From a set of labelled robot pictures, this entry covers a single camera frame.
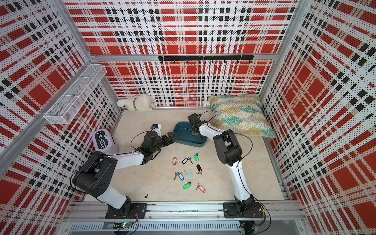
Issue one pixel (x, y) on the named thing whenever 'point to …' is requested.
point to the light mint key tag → (189, 175)
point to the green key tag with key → (196, 156)
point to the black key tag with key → (199, 169)
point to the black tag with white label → (184, 161)
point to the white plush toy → (143, 103)
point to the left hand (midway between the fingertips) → (174, 134)
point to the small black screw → (146, 196)
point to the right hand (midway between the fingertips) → (201, 129)
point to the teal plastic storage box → (183, 130)
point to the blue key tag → (181, 176)
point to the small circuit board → (123, 225)
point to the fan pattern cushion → (243, 113)
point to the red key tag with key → (200, 188)
